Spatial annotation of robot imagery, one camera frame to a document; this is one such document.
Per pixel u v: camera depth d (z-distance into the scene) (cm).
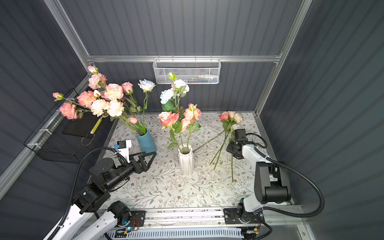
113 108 64
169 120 55
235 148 79
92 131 73
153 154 62
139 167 57
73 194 74
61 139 70
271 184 45
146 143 85
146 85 72
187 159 74
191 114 63
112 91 63
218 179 87
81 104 64
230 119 114
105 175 48
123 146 58
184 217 76
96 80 62
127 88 71
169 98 61
